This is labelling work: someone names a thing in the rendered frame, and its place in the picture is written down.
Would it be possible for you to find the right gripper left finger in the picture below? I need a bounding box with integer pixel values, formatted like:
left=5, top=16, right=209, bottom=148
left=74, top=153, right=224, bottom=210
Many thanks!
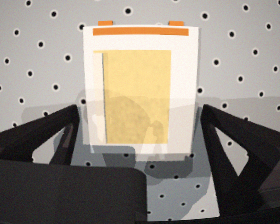
left=0, top=104, right=80, bottom=165

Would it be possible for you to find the white cassette with yellow panel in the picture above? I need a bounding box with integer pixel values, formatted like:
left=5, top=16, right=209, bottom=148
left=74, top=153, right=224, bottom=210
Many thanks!
left=83, top=21, right=198, bottom=154

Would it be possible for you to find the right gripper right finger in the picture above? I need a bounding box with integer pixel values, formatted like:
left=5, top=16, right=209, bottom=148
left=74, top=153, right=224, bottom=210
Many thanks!
left=200, top=104, right=280, bottom=217

